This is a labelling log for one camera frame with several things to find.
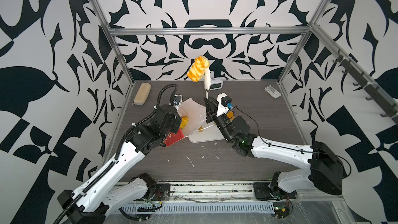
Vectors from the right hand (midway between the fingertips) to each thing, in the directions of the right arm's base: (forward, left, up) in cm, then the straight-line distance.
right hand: (208, 97), depth 66 cm
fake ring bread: (+11, -15, -32) cm, 37 cm away
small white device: (+31, -48, -34) cm, 67 cm away
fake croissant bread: (+5, +14, -29) cm, 32 cm away
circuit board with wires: (-37, -32, -36) cm, 61 cm away
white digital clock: (+35, -7, -29) cm, 46 cm away
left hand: (-2, +16, -7) cm, 18 cm away
